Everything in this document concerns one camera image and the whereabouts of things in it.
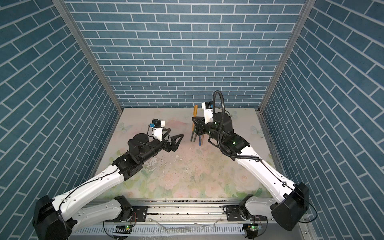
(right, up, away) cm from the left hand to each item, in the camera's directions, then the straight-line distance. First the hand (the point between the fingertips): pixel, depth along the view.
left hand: (176, 132), depth 70 cm
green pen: (+8, -6, +34) cm, 35 cm away
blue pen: (+11, -8, +32) cm, 34 cm away
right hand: (+8, +8, 0) cm, 11 cm away
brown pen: (+8, +4, +1) cm, 9 cm away
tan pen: (+13, -7, +32) cm, 35 cm away
